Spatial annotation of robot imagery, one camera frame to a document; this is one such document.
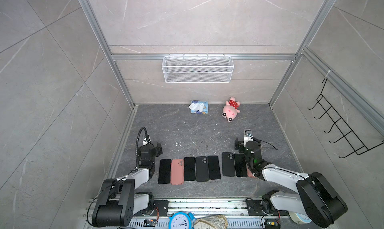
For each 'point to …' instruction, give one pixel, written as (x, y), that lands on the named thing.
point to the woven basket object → (216, 222)
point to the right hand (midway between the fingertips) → (244, 136)
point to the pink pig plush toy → (230, 110)
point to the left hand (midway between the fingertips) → (148, 141)
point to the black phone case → (202, 169)
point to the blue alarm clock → (181, 220)
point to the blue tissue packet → (199, 107)
